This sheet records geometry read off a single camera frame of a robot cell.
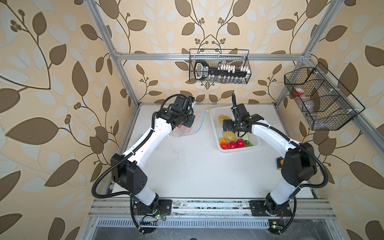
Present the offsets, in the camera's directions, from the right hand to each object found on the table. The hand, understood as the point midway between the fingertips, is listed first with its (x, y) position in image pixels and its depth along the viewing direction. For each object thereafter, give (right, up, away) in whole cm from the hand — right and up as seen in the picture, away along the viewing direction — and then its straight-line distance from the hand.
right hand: (231, 127), depth 90 cm
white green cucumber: (+11, -7, +6) cm, 14 cm away
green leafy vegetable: (+11, -11, +2) cm, 15 cm away
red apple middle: (+1, -11, +2) cm, 11 cm away
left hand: (-24, +7, -10) cm, 27 cm away
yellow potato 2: (+1, -6, +7) cm, 9 cm away
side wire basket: (+43, +12, -17) cm, 48 cm away
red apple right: (+7, -10, +3) cm, 13 cm away
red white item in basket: (+35, +20, -9) cm, 41 cm away
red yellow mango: (-4, -11, +4) cm, 12 cm away
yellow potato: (-3, +6, +18) cm, 19 cm away
